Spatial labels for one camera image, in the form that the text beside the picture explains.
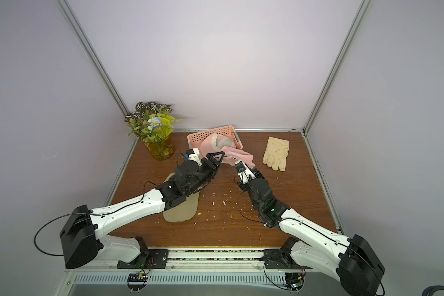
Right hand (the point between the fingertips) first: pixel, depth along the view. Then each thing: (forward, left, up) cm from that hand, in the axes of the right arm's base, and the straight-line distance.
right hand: (247, 162), depth 75 cm
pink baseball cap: (+5, +7, -1) cm, 8 cm away
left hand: (-2, +9, +6) cm, 10 cm away
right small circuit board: (-38, -18, -27) cm, 50 cm away
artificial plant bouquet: (+24, +49, +1) cm, 55 cm away
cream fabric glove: (+25, -20, -25) cm, 40 cm away
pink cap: (+29, +15, -20) cm, 39 cm away
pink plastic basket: (+31, +31, -21) cm, 49 cm away
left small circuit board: (-40, +44, -27) cm, 66 cm away
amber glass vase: (+19, +48, -17) cm, 55 cm away
